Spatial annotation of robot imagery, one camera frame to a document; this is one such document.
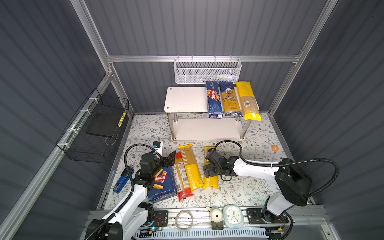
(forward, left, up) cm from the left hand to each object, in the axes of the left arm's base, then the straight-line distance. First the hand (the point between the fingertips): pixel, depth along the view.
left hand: (167, 150), depth 84 cm
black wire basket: (+1, +35, +14) cm, 38 cm away
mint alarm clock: (-33, -33, -11) cm, 47 cm away
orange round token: (+5, -70, -12) cm, 72 cm away
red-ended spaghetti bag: (-15, -7, -10) cm, 19 cm away
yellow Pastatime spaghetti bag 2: (-15, -24, -10) cm, 31 cm away
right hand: (-8, -25, -11) cm, 29 cm away
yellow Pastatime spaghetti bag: (-6, -13, -11) cm, 19 cm away
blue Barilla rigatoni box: (-17, +2, -7) cm, 18 cm away
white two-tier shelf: (+18, -16, +21) cm, 32 cm away
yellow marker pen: (+13, +23, +14) cm, 30 cm away
